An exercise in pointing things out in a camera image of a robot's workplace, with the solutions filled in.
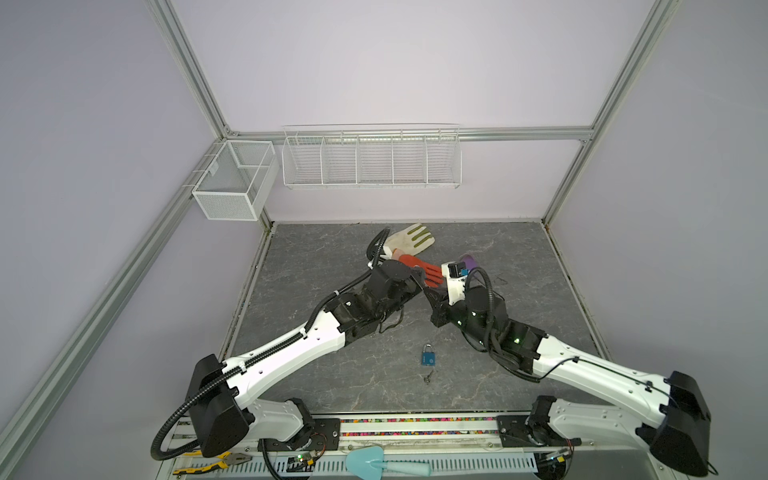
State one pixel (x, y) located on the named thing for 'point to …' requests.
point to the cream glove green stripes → (408, 241)
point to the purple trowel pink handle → (470, 262)
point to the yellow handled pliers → (226, 459)
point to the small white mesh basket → (239, 184)
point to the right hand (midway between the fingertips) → (426, 292)
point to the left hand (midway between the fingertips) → (427, 277)
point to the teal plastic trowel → (369, 462)
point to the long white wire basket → (372, 155)
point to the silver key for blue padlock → (427, 379)
